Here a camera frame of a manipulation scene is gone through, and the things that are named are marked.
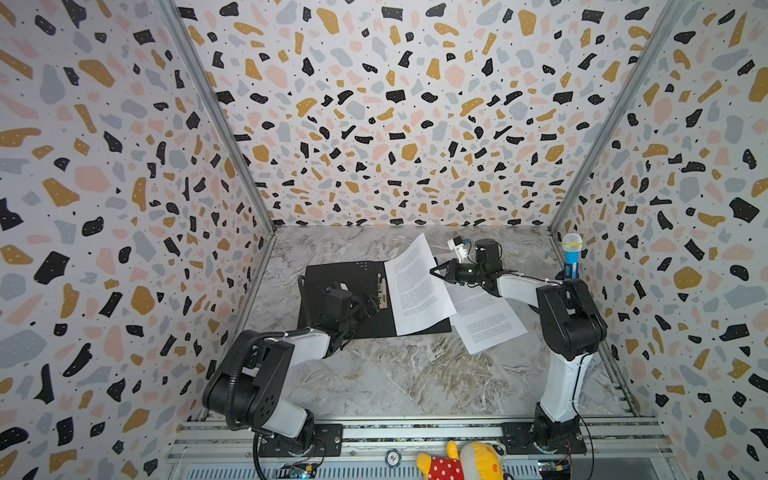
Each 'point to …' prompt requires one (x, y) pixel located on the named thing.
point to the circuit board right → (555, 469)
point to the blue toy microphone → (572, 243)
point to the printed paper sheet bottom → (483, 320)
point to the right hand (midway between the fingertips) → (428, 266)
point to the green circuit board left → (298, 470)
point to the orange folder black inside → (361, 277)
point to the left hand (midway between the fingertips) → (372, 301)
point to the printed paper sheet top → (418, 296)
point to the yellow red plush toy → (476, 461)
